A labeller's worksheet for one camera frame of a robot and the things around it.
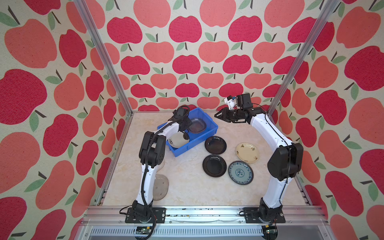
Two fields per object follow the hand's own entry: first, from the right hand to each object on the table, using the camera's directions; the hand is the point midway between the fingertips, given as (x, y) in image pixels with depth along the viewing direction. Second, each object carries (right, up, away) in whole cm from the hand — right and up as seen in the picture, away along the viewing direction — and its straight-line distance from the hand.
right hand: (219, 115), depth 87 cm
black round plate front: (-2, -30, +2) cm, 30 cm away
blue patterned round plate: (+14, -35, +2) cm, 37 cm away
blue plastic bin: (-2, -7, +19) cm, 20 cm away
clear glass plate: (-12, -7, +21) cm, 25 cm away
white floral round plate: (-26, -16, +15) cm, 34 cm away
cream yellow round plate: (+22, -25, +14) cm, 36 cm away
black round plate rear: (+1, -20, +21) cm, 29 cm away
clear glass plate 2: (-34, -41, -3) cm, 54 cm away
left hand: (-16, -4, +19) cm, 25 cm away
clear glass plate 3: (-36, -32, +4) cm, 48 cm away
